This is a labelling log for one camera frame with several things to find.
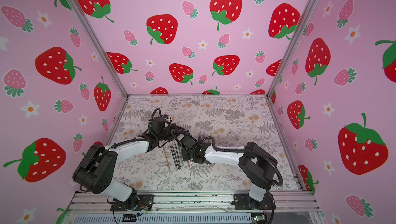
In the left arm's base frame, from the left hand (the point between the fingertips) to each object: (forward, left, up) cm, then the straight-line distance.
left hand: (186, 129), depth 89 cm
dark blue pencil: (-12, +7, -12) cm, 19 cm away
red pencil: (-16, -2, -12) cm, 20 cm away
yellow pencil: (-13, +11, -11) cm, 21 cm away
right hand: (-13, +2, -6) cm, 14 cm away
